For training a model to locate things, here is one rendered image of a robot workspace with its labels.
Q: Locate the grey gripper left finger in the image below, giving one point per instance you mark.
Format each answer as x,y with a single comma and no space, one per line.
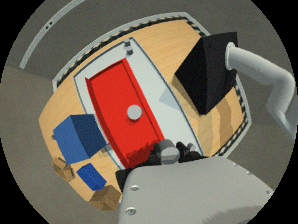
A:
153,160

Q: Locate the blue open bin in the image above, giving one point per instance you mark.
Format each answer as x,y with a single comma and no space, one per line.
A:
95,181

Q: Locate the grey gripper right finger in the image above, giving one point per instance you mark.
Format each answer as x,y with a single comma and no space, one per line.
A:
185,155

